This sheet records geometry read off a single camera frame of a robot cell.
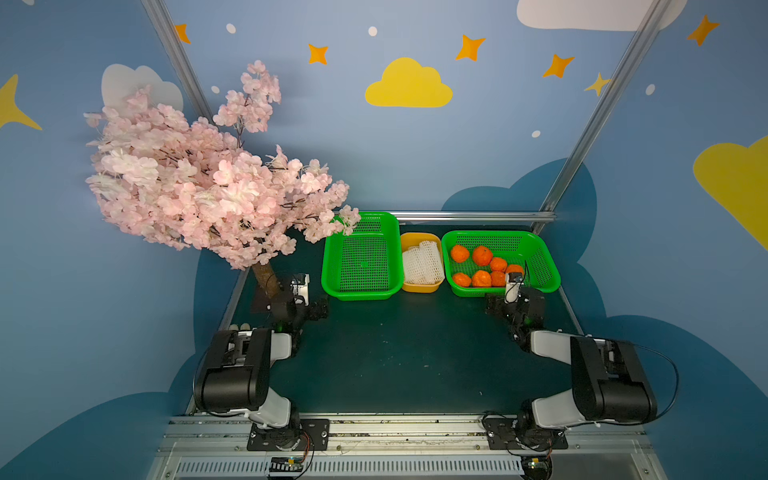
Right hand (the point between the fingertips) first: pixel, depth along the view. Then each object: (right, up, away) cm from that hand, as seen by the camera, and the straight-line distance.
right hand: (506, 291), depth 95 cm
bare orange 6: (-13, +3, +3) cm, 14 cm away
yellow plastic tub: (-28, +18, +16) cm, 37 cm away
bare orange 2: (+1, +9, +9) cm, 12 cm away
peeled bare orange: (-4, +12, +11) cm, 17 cm away
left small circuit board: (-64, -40, -22) cm, 79 cm away
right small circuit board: (-1, -41, -22) cm, 47 cm away
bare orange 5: (-6, +4, +5) cm, 9 cm away
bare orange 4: (-1, +4, +4) cm, 6 cm away
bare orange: (-12, +13, +12) cm, 21 cm away
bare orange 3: (+5, +7, +6) cm, 11 cm away
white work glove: (-84, -11, -3) cm, 85 cm away
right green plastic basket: (+11, +15, +16) cm, 24 cm away
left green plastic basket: (-46, +8, +13) cm, 49 cm away
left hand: (-62, +1, -1) cm, 62 cm away
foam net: (-27, +9, -1) cm, 29 cm away
